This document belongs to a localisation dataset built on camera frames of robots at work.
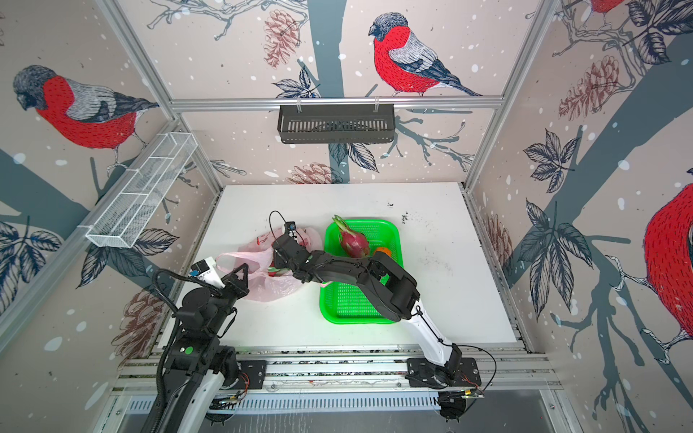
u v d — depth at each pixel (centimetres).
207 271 67
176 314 55
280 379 73
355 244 93
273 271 88
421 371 74
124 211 76
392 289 54
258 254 77
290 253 71
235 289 67
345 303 86
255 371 74
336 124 106
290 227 82
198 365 54
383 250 93
